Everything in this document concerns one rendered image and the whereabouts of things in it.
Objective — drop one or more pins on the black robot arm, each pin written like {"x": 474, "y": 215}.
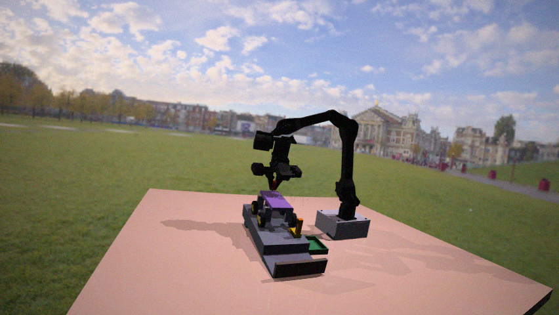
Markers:
{"x": 348, "y": 130}

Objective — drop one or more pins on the green tray floor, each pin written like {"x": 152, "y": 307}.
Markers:
{"x": 314, "y": 245}

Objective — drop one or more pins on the yellow wedge chock with orange handle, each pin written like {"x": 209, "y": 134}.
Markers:
{"x": 296, "y": 232}

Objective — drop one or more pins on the grey ramp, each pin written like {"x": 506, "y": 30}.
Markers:
{"x": 282, "y": 254}

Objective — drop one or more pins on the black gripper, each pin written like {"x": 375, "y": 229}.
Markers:
{"x": 259, "y": 169}

